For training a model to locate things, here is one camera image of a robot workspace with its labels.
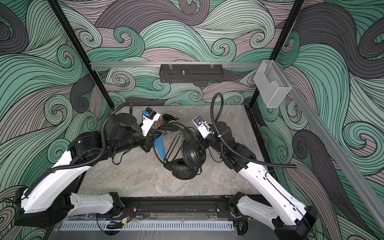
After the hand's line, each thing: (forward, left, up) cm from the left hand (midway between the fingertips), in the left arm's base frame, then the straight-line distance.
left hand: (161, 132), depth 58 cm
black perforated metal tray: (+51, -12, -5) cm, 52 cm away
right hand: (+8, -17, -8) cm, 20 cm away
